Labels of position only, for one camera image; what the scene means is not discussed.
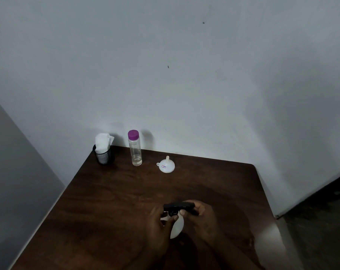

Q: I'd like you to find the white plastic funnel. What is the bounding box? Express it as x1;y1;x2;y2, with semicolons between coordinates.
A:
156;155;176;174

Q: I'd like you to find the person's right forearm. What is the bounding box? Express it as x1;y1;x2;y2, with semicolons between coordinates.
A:
205;233;262;270

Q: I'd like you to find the clear plastic water bottle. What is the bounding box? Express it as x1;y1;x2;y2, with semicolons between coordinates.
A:
128;138;143;167

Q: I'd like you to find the person's right hand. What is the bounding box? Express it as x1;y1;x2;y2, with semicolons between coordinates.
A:
179;199;221;243

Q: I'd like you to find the black cup with tissues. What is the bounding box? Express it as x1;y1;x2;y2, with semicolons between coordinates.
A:
95;133;115;164

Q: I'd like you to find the dark wooden table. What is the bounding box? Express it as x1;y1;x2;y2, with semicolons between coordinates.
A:
10;145;290;270

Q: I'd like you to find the black spray head with tube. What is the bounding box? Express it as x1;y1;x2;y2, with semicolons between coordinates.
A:
161;201;199;220

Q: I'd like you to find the white spray bottle body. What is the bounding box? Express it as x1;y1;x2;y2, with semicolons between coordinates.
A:
161;213;185;240

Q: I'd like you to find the black mesh cup holder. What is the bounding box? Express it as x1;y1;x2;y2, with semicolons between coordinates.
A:
92;144;114;166

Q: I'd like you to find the person's left hand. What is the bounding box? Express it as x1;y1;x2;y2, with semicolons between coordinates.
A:
145;206;179;260

